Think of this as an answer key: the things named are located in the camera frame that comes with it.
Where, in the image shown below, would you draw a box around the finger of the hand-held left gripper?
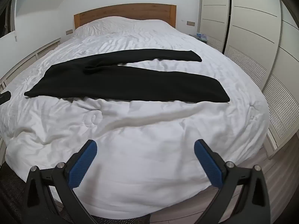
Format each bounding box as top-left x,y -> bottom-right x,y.
0,91 -> 11,104

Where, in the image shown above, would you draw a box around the wooden headboard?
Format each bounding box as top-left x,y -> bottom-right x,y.
74,3 -> 177,30

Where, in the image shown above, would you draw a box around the black pants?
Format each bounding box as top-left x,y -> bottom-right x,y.
24,49 -> 230,103

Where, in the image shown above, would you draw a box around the white duvet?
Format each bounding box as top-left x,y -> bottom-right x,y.
0,16 -> 270,218

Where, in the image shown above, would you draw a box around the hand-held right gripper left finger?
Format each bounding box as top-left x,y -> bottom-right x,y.
22,139 -> 98,224

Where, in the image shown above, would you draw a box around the white slatted wardrobe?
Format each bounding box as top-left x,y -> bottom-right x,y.
198,0 -> 299,159

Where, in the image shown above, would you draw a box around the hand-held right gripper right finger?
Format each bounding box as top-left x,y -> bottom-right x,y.
194,139 -> 271,224

